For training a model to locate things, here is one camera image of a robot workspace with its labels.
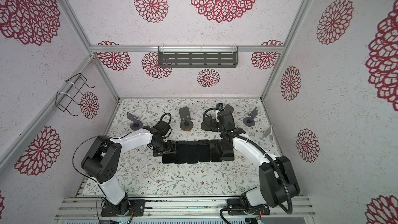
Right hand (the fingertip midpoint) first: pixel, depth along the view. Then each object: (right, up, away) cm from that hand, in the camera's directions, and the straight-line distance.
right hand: (216, 117), depth 88 cm
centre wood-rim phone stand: (-18, -5, +16) cm, 25 cm away
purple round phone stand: (+24, -3, +18) cm, 31 cm away
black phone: (-27, -23, +1) cm, 36 cm away
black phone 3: (-14, -22, +7) cm, 27 cm away
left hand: (-27, -22, +3) cm, 35 cm away
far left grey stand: (-53, -6, +17) cm, 56 cm away
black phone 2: (-21, -23, +3) cm, 32 cm away
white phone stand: (+31, -13, +6) cm, 34 cm away
